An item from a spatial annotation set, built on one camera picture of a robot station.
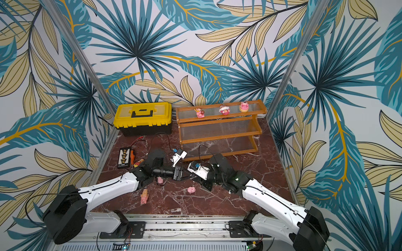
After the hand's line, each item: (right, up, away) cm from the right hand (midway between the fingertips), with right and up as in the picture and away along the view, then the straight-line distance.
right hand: (195, 175), depth 74 cm
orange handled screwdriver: (-39, +5, +21) cm, 45 cm away
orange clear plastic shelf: (+23, +23, +39) cm, 51 cm away
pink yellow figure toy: (+2, +30, +4) cm, 31 cm away
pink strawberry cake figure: (+15, +32, +5) cm, 36 cm away
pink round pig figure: (+26, +34, +8) cm, 44 cm away
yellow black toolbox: (-33, +29, +23) cm, 50 cm away
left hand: (-1, -1, -2) cm, 3 cm away
